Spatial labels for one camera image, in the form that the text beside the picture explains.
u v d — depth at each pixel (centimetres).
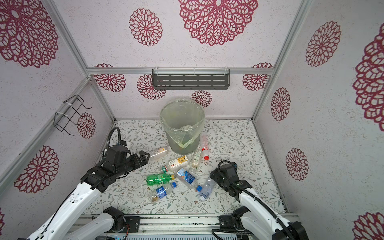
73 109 80
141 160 67
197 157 92
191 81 99
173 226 75
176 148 95
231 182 62
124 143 68
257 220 57
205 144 100
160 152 96
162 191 80
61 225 40
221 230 64
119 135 64
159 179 83
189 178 83
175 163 90
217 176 77
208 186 86
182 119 97
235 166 76
